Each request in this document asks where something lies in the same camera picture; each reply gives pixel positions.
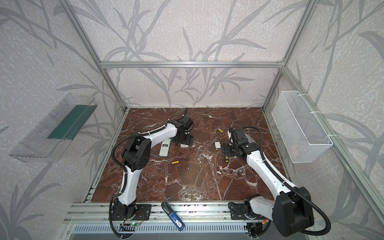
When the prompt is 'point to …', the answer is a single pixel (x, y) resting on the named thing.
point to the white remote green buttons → (184, 146)
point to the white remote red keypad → (165, 147)
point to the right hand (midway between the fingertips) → (228, 143)
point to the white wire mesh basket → (304, 137)
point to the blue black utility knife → (176, 221)
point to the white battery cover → (217, 144)
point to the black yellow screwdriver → (226, 158)
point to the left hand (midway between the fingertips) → (187, 137)
